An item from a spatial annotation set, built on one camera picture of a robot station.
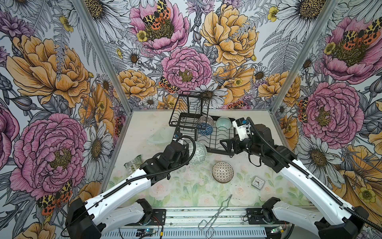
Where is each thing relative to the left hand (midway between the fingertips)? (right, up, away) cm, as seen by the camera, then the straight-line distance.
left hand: (186, 154), depth 77 cm
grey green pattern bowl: (+8, 0, 0) cm, 8 cm away
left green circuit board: (-19, -36, -6) cm, 41 cm away
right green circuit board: (+43, -35, -6) cm, 55 cm away
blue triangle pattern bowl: (+10, +13, +4) cm, 16 cm away
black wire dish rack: (+2, +20, +37) cm, 42 cm away
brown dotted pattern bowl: (+21, -12, +10) cm, 26 cm away
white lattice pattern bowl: (+13, +19, +33) cm, 40 cm away
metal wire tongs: (+11, -33, -5) cm, 35 cm away
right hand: (+21, +6, -5) cm, 22 cm away
